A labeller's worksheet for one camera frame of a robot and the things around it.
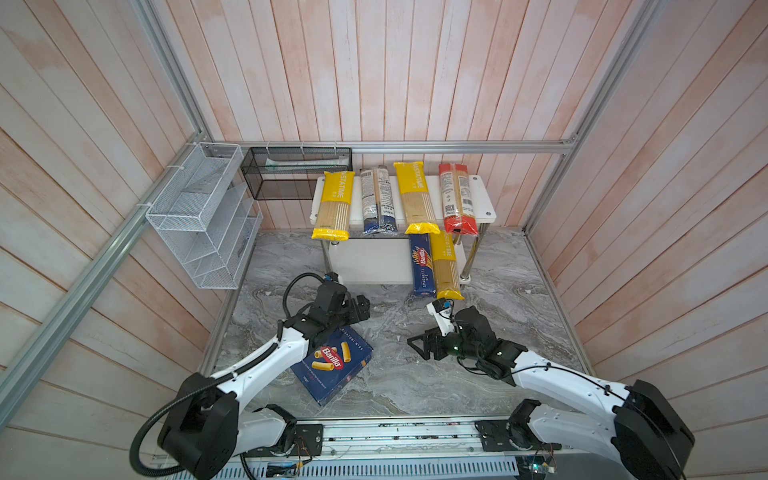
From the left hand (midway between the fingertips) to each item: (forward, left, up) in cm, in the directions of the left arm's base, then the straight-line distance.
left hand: (357, 311), depth 85 cm
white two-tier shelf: (+9, -12, +24) cm, 28 cm away
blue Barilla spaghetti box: (+10, -21, -1) cm, 23 cm away
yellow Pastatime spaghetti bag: (+18, -29, -2) cm, 34 cm away
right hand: (-7, -17, -1) cm, 18 cm away
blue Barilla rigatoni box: (-13, +7, -4) cm, 15 cm away
